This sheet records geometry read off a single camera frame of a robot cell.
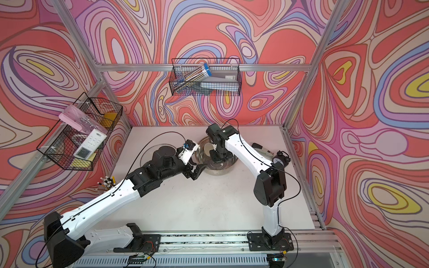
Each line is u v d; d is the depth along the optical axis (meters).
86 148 0.69
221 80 0.88
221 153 0.70
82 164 0.73
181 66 0.88
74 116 0.69
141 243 0.67
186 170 0.63
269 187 0.48
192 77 0.79
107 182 0.74
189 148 0.59
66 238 0.38
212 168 0.87
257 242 0.73
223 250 0.72
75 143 0.73
